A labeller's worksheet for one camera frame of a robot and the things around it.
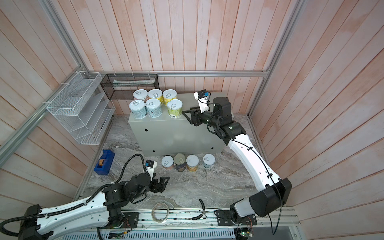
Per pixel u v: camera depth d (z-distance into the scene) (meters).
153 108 0.69
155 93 0.75
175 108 0.69
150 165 0.66
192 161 0.86
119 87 1.04
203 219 0.75
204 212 0.76
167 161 0.88
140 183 0.54
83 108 0.73
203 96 0.58
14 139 0.54
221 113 0.51
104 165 0.86
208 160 0.89
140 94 0.75
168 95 0.75
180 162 0.84
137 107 0.69
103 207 0.50
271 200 0.39
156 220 0.75
